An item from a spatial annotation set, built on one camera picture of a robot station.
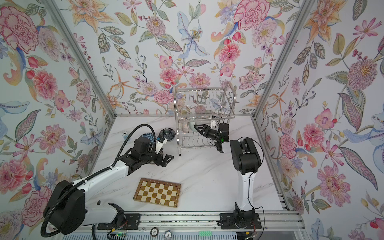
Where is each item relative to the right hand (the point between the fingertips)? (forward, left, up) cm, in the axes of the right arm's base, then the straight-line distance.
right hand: (196, 127), depth 96 cm
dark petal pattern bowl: (+3, +20, -11) cm, 23 cm away
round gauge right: (-56, +11, -9) cm, 58 cm away
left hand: (-20, +14, 0) cm, 25 cm away
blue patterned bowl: (-1, +33, -9) cm, 34 cm away
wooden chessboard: (-38, +19, -10) cm, 43 cm away
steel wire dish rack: (+30, -4, -8) cm, 31 cm away
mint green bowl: (+4, +3, -2) cm, 5 cm away
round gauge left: (-55, +18, -14) cm, 59 cm away
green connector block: (-55, -6, -12) cm, 56 cm away
